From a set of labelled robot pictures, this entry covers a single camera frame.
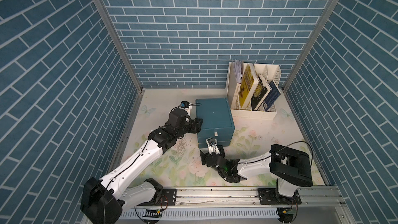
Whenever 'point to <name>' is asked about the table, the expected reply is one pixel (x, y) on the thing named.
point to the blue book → (272, 96)
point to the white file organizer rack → (269, 72)
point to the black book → (261, 92)
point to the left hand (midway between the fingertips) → (201, 121)
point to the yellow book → (250, 82)
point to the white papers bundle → (238, 65)
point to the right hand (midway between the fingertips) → (206, 150)
